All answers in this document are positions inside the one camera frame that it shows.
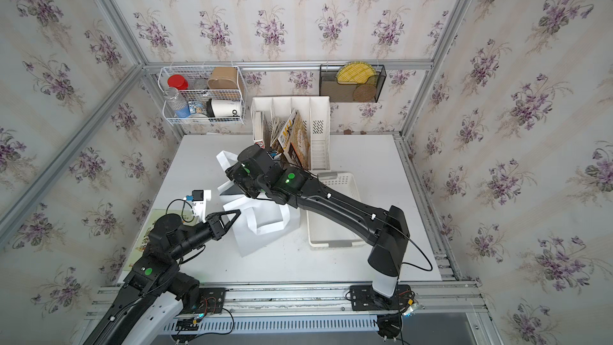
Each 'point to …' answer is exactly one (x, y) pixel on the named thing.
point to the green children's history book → (137, 251)
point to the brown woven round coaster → (364, 93)
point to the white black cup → (223, 108)
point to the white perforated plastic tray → (324, 231)
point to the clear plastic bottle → (177, 105)
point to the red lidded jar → (179, 81)
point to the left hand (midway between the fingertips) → (243, 217)
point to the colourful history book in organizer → (300, 142)
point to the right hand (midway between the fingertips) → (228, 175)
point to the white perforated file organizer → (315, 114)
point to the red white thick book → (259, 128)
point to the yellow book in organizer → (285, 134)
